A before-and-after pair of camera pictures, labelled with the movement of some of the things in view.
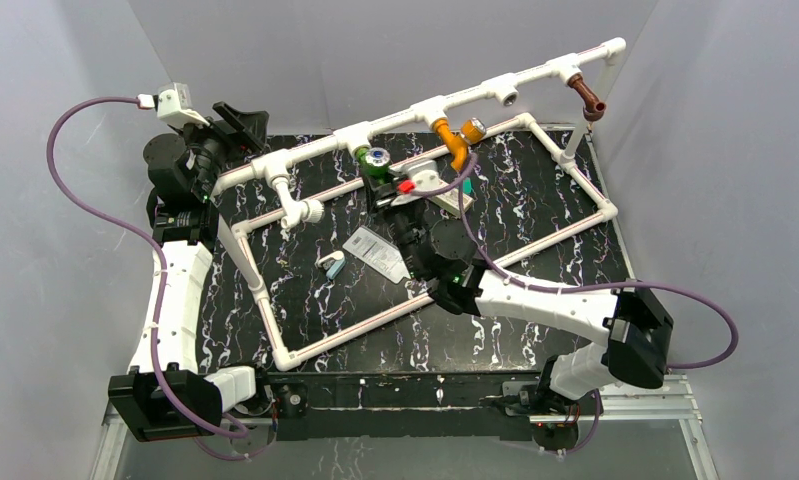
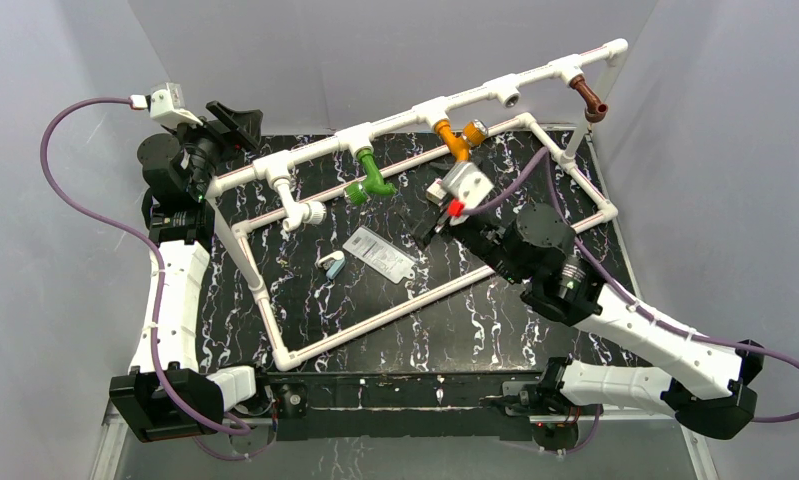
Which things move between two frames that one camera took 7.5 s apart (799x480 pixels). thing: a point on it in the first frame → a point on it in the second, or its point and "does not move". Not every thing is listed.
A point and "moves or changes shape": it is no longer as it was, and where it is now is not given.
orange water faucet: [473, 131] does not move
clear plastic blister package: [378, 253] does not move
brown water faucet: [593, 109] does not move
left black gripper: [252, 130] does not move
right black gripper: [381, 196] → [436, 228]
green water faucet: [374, 161] moves or changes shape
